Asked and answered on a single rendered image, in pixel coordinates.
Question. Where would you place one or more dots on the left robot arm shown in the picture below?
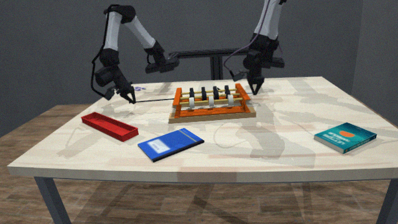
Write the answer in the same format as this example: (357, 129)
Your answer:
(263, 47)

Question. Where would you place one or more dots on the blue notebook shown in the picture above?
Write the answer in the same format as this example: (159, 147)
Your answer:
(169, 144)

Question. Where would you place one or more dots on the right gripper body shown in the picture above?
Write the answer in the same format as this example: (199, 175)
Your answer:
(121, 84)

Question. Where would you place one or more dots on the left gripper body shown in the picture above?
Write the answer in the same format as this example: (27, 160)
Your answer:
(254, 74)

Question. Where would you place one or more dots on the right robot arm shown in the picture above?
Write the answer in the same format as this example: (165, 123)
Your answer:
(109, 55)

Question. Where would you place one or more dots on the teal paperback book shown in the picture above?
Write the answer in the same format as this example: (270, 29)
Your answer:
(345, 137)

